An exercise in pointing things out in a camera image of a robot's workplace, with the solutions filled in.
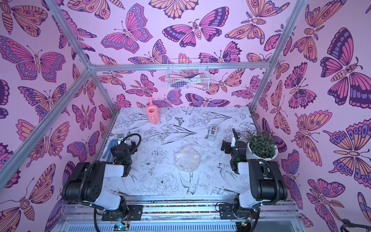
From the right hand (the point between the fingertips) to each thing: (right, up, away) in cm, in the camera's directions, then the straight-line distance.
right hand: (232, 140), depth 94 cm
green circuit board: (-63, -41, -22) cm, 78 cm away
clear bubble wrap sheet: (-29, -10, -6) cm, 31 cm away
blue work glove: (-81, -2, +6) cm, 81 cm away
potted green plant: (+12, -1, -15) cm, 19 cm away
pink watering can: (-54, +19, +10) cm, 58 cm away
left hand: (-70, -1, -1) cm, 70 cm away
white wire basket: (-29, +44, +1) cm, 53 cm away
